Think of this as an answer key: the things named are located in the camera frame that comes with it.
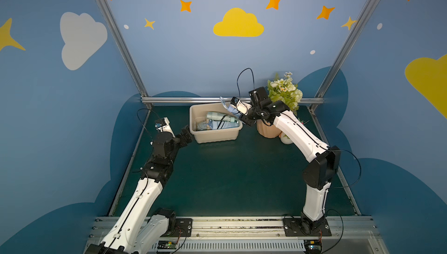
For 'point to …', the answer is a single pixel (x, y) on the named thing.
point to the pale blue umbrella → (219, 124)
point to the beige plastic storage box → (199, 112)
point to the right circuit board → (313, 246)
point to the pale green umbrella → (220, 117)
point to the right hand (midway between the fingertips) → (244, 111)
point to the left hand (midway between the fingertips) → (180, 127)
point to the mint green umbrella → (202, 126)
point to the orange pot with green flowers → (280, 89)
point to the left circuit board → (167, 244)
